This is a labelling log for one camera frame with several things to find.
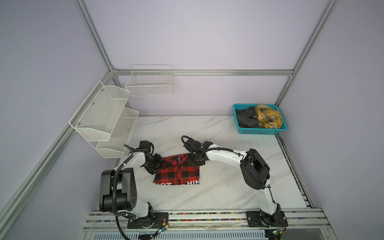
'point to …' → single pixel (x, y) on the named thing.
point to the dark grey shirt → (246, 117)
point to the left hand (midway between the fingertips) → (161, 166)
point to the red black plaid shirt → (177, 170)
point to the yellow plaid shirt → (269, 117)
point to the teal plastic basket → (260, 131)
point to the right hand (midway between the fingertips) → (189, 163)
